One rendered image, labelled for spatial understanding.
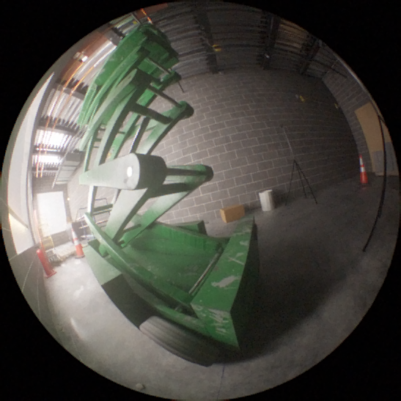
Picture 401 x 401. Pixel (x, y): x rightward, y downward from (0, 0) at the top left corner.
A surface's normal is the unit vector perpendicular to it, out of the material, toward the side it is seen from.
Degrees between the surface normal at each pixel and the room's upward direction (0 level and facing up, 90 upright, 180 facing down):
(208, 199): 90
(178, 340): 25
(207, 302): 0
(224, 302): 0
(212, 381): 0
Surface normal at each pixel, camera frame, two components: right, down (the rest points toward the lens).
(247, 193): -0.19, 0.11
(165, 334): -0.13, -0.98
